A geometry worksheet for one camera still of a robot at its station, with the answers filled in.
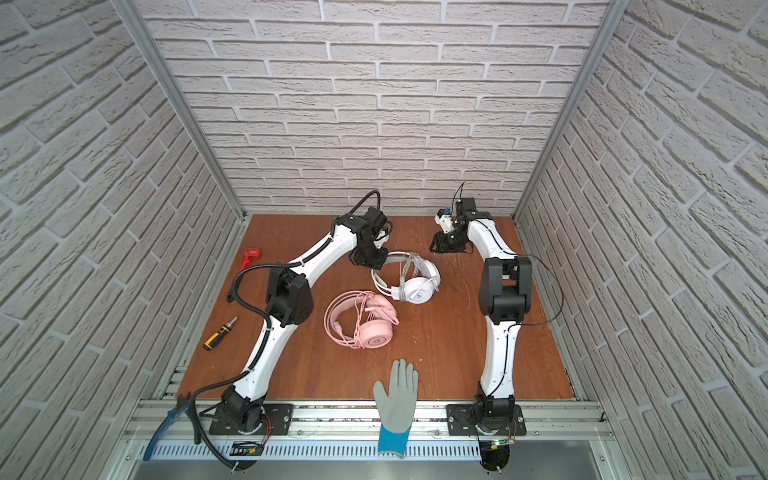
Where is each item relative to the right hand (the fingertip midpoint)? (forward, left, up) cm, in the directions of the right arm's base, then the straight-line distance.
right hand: (438, 244), depth 100 cm
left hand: (-5, +19, -1) cm, 20 cm away
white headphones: (-20, +8, +2) cm, 22 cm away
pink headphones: (-25, +23, -1) cm, 34 cm away
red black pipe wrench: (+6, +68, -7) cm, 68 cm away
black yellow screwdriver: (-25, +70, -7) cm, 75 cm away
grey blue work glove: (-47, +19, -8) cm, 51 cm away
